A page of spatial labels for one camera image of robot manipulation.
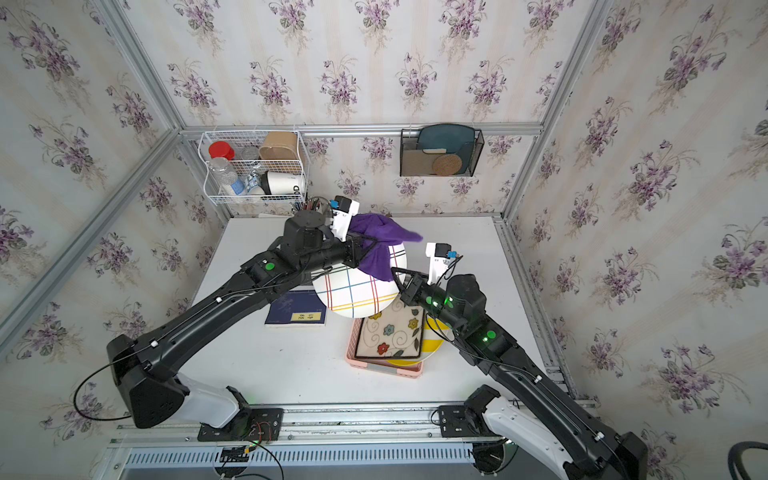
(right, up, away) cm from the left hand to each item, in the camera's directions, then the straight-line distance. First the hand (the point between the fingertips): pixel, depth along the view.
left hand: (384, 247), depth 68 cm
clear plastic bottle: (-49, +21, +21) cm, 57 cm away
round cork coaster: (+21, +27, +30) cm, 45 cm away
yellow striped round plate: (+11, -17, -7) cm, 22 cm away
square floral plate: (+3, -25, +16) cm, 29 cm away
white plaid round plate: (-8, -11, +2) cm, 14 cm away
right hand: (+2, -5, -2) cm, 6 cm away
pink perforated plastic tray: (-2, -31, +10) cm, 33 cm away
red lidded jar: (-52, +31, +24) cm, 65 cm away
